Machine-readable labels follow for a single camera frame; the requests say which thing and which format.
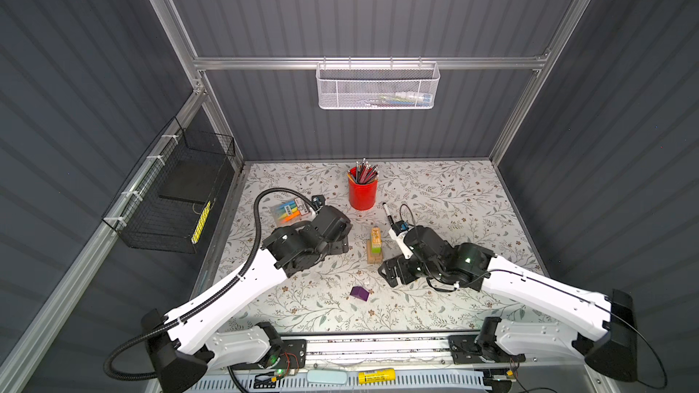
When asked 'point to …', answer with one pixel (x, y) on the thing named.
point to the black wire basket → (167, 200)
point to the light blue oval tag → (327, 376)
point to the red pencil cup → (362, 196)
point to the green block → (376, 250)
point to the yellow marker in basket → (201, 224)
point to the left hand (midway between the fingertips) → (335, 236)
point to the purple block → (359, 292)
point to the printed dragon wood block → (376, 237)
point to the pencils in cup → (362, 173)
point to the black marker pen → (390, 218)
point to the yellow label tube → (377, 377)
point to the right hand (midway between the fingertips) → (393, 267)
